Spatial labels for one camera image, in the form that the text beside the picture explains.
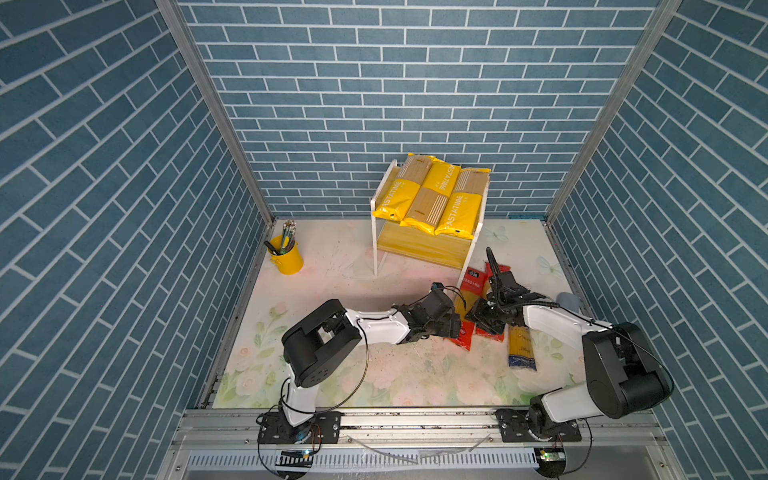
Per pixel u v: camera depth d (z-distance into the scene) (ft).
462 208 2.47
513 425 2.41
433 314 2.31
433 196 2.58
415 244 2.99
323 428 2.42
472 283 3.24
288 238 3.18
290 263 3.25
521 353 2.77
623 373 1.44
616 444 2.43
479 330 2.99
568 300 3.16
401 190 2.62
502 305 2.30
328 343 1.59
